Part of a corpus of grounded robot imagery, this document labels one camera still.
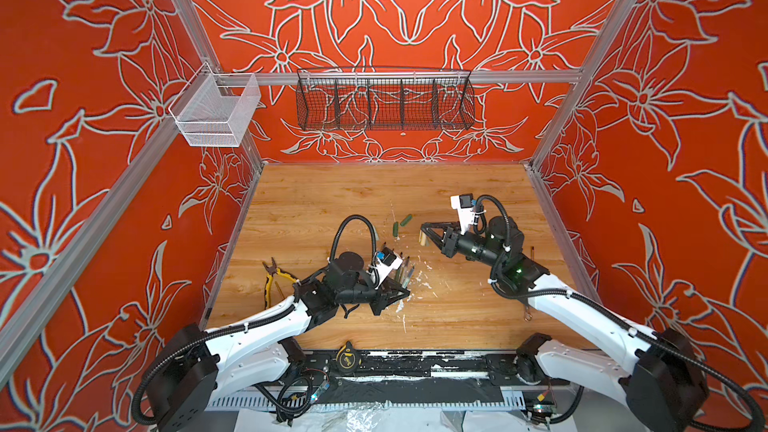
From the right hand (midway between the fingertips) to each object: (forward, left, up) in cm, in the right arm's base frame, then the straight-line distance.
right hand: (420, 228), depth 71 cm
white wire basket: (+42, +62, +7) cm, 75 cm away
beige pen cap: (-2, -1, -3) cm, 3 cm away
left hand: (-11, +3, -11) cm, 16 cm away
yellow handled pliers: (+1, +44, -24) cm, 50 cm away
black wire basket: (+48, +8, +5) cm, 49 cm away
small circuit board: (-35, -28, -26) cm, 52 cm away
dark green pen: (-11, +6, -3) cm, 13 cm away
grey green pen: (-9, +3, -8) cm, 13 cm away
